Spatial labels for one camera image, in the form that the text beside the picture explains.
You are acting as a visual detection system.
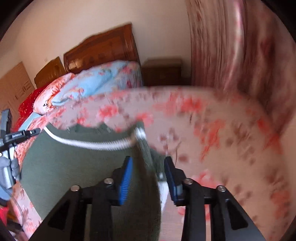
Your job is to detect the green knitted sweater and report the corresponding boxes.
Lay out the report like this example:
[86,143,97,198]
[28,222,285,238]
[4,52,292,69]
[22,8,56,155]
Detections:
[21,122,168,240]

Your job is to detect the gloved left hand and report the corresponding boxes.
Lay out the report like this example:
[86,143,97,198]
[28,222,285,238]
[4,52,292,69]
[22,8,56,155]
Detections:
[1,156,20,201]

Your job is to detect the red blanket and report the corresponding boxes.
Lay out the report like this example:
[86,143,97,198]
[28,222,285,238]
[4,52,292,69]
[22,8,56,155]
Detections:
[11,85,48,132]

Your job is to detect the pink floral pillow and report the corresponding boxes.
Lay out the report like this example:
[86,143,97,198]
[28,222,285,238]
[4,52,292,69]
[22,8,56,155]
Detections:
[33,73,75,115]

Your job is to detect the light wooden cabinet door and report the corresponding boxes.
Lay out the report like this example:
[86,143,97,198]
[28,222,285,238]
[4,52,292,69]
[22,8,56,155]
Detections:
[0,62,35,125]

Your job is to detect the pink floral bed sheet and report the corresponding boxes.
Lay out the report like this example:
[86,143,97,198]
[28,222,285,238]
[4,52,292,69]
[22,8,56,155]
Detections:
[11,88,290,240]

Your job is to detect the blue floral quilt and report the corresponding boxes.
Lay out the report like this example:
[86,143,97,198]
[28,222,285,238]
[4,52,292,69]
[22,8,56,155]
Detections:
[51,60,143,106]

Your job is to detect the dark wooden nightstand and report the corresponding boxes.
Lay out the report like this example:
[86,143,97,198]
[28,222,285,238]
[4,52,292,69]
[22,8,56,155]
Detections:
[141,57,191,87]

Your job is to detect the brown wooden headboard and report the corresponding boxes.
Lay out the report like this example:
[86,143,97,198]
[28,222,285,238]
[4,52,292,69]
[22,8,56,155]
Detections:
[63,23,140,74]

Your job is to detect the pink floral curtain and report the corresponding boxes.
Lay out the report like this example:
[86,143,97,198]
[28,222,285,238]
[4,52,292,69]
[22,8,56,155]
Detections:
[186,1,295,133]

